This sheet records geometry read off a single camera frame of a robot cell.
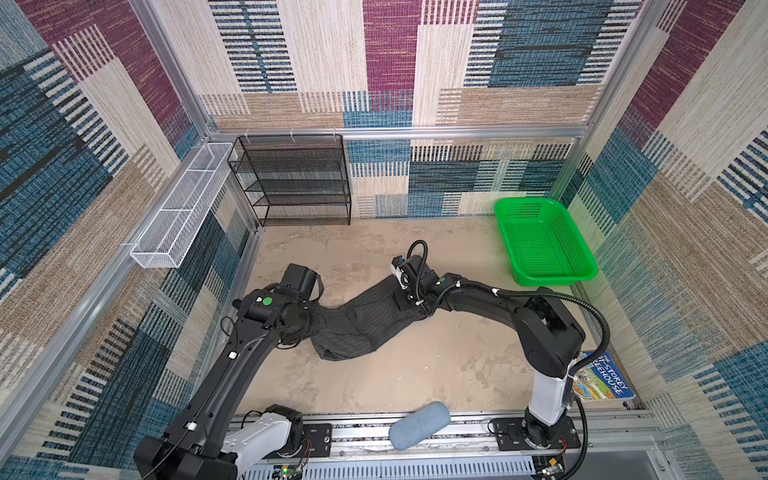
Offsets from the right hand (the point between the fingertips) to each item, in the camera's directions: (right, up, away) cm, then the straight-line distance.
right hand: (400, 298), depth 92 cm
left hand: (-21, -3, -17) cm, 27 cm away
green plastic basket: (+56, +17, +24) cm, 63 cm away
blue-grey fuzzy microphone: (+4, -27, -19) cm, 34 cm away
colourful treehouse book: (+52, -19, -13) cm, 57 cm away
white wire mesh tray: (-55, +16, -22) cm, 62 cm away
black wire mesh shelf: (-37, +40, +18) cm, 57 cm away
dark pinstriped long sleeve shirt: (-11, -6, -1) cm, 13 cm away
